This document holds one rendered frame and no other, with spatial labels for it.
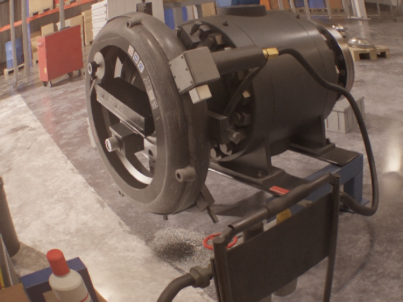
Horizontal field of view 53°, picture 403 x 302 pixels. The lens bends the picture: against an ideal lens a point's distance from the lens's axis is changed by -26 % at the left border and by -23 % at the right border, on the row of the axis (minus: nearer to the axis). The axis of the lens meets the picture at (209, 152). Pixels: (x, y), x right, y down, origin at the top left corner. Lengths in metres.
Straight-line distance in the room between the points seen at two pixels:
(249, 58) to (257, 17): 0.50
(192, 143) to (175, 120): 0.08
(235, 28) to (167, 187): 0.62
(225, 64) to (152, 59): 0.21
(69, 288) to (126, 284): 1.16
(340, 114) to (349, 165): 1.10
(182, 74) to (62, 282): 0.86
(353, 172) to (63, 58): 5.59
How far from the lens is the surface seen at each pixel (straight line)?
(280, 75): 1.80
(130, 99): 1.67
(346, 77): 2.25
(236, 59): 1.46
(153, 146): 1.85
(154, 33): 1.52
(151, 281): 1.84
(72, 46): 7.13
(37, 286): 0.86
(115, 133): 1.63
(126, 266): 1.97
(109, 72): 1.83
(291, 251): 1.16
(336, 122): 3.14
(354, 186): 2.12
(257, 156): 1.92
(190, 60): 1.37
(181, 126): 1.46
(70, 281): 0.70
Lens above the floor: 1.03
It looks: 20 degrees down
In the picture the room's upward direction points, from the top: 8 degrees counter-clockwise
